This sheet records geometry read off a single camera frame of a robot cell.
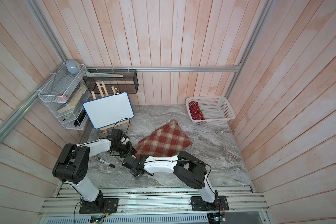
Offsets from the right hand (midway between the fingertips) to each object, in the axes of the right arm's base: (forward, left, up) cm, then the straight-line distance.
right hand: (139, 167), depth 87 cm
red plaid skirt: (+21, -17, +2) cm, 27 cm away
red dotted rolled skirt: (+45, -40, +5) cm, 61 cm away
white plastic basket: (+52, -60, -1) cm, 79 cm away
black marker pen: (+2, +22, +2) cm, 22 cm away
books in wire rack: (+37, +37, +33) cm, 62 cm away
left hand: (+9, +3, +1) cm, 10 cm away
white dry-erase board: (+30, +22, +21) cm, 43 cm away
